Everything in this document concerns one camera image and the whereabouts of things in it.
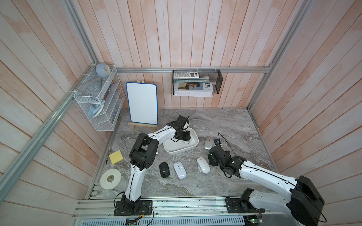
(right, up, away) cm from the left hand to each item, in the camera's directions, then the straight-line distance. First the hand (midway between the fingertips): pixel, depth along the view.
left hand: (187, 138), depth 98 cm
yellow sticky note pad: (-49, -12, -6) cm, 50 cm away
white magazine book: (+4, +34, -5) cm, 35 cm away
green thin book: (+8, +39, -10) cm, 41 cm away
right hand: (+17, -8, -12) cm, 22 cm away
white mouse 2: (+9, -15, -13) cm, 22 cm away
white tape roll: (-48, -23, -15) cm, 55 cm away
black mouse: (-15, -18, -12) cm, 26 cm away
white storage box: (-9, -5, -3) cm, 10 cm away
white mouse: (-5, -18, -13) cm, 23 cm away
